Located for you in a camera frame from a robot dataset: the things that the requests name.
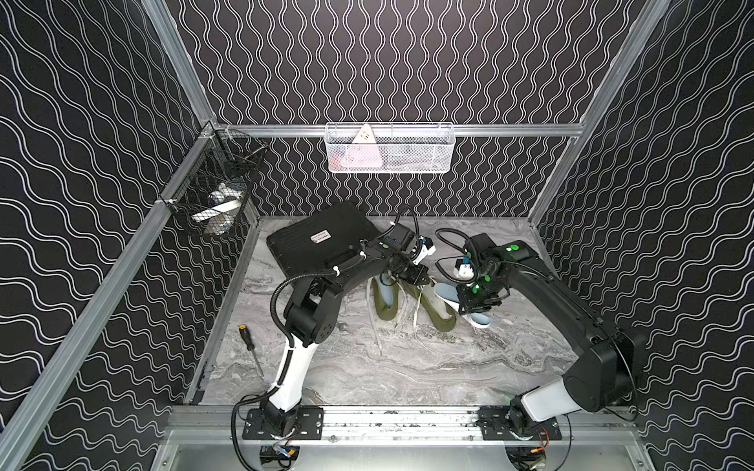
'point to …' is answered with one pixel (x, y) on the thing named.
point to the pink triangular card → (363, 151)
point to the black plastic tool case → (305, 247)
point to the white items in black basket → (219, 215)
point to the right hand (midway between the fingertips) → (464, 308)
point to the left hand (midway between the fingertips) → (428, 275)
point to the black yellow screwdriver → (249, 344)
